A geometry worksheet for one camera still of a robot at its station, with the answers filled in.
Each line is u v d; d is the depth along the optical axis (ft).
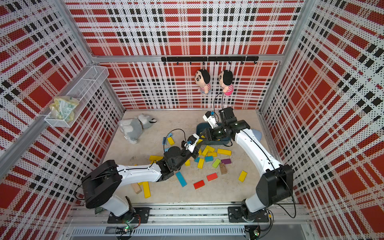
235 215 2.37
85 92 2.69
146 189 2.68
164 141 3.36
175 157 1.95
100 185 1.46
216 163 3.00
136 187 2.66
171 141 3.33
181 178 2.83
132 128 3.20
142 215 2.41
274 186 1.37
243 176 2.84
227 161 3.06
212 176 2.86
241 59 2.87
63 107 2.06
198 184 2.77
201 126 3.49
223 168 2.89
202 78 2.98
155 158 3.13
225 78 3.07
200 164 2.97
